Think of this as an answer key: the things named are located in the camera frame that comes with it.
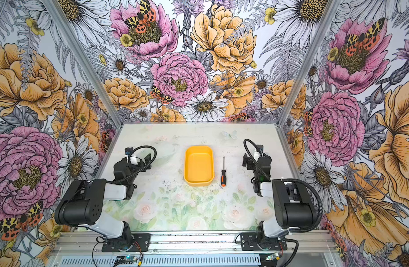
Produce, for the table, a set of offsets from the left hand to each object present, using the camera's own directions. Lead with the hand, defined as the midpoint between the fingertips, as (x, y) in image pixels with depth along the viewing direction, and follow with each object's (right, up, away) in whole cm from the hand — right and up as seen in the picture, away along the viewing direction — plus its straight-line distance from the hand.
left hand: (143, 158), depth 94 cm
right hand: (+61, +1, 0) cm, 61 cm away
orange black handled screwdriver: (+45, -10, 0) cm, 46 cm away
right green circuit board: (+64, -39, -22) cm, 78 cm away
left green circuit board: (+2, -40, -23) cm, 46 cm away
